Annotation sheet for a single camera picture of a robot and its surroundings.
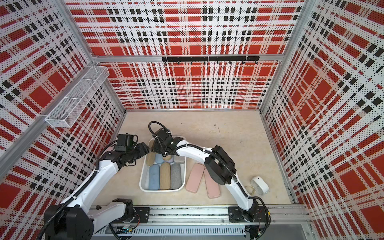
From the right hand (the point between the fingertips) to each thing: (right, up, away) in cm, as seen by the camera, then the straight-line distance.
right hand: (156, 148), depth 87 cm
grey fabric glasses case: (+12, -15, -3) cm, 20 cm away
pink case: (+23, -17, -3) cm, 29 cm away
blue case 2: (0, -16, -3) cm, 16 cm away
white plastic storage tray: (-5, -19, -5) cm, 20 cm away
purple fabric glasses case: (+9, -7, +2) cm, 12 cm away
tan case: (+6, -15, -4) cm, 17 cm away
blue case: (+1, -7, +4) cm, 8 cm away
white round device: (+57, -17, -12) cm, 61 cm away
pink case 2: (+34, -21, -6) cm, 40 cm away
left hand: (-5, -1, -2) cm, 5 cm away
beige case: (-3, -5, -1) cm, 6 cm away
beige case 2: (+7, -5, 0) cm, 9 cm away
